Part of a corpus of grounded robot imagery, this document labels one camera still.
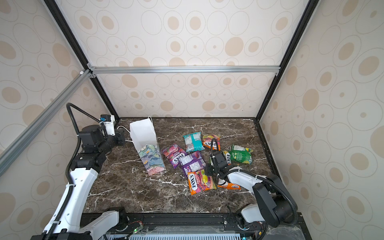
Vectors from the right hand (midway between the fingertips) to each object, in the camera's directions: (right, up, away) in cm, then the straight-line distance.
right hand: (207, 168), depth 91 cm
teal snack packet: (-9, +15, +11) cm, 21 cm away
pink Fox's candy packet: (-22, +8, +5) cm, 24 cm away
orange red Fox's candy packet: (0, +16, +9) cm, 18 cm away
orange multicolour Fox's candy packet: (-5, -6, -7) cm, 11 cm away
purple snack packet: (-10, +4, +1) cm, 10 cm away
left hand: (-40, +25, -19) cm, 51 cm away
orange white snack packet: (+12, -8, -7) cm, 16 cm away
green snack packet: (+21, +9, +4) cm, 23 cm away
